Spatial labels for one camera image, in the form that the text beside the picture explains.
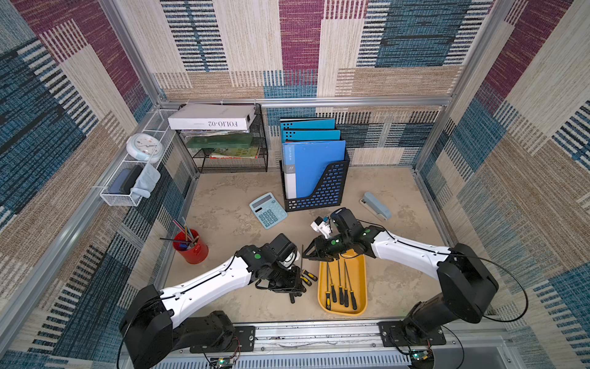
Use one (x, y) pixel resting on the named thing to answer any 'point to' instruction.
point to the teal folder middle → (290, 135)
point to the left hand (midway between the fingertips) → (303, 289)
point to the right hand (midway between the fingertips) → (305, 255)
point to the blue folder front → (305, 163)
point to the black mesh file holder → (328, 192)
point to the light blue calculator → (268, 210)
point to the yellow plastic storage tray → (343, 284)
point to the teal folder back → (316, 124)
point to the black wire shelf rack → (216, 151)
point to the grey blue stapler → (376, 207)
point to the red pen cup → (189, 244)
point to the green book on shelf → (236, 141)
